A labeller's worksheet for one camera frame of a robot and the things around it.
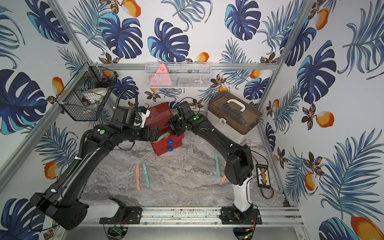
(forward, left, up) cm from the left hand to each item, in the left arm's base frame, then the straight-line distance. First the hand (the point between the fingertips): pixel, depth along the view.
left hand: (154, 129), depth 70 cm
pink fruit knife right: (-10, -37, -31) cm, 49 cm away
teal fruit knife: (-7, +10, -32) cm, 34 cm away
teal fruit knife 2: (-1, -34, -31) cm, 46 cm away
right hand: (+8, -2, -7) cm, 11 cm away
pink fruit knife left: (-15, +12, -32) cm, 37 cm away
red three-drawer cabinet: (+19, +3, -10) cm, 22 cm away
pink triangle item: (+36, +3, +4) cm, 37 cm away
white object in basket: (+18, +35, +3) cm, 40 cm away
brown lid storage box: (+22, -42, -11) cm, 49 cm away
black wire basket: (+12, +44, +5) cm, 46 cm away
